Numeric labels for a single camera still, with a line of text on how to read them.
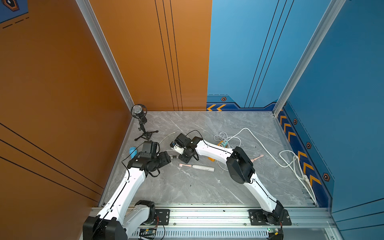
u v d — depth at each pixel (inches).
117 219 15.7
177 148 33.9
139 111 34.5
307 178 34.7
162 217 29.1
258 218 28.5
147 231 28.4
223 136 40.5
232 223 28.5
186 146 29.0
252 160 36.2
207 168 34.5
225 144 36.7
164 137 41.5
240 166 22.7
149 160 24.0
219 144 37.5
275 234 27.4
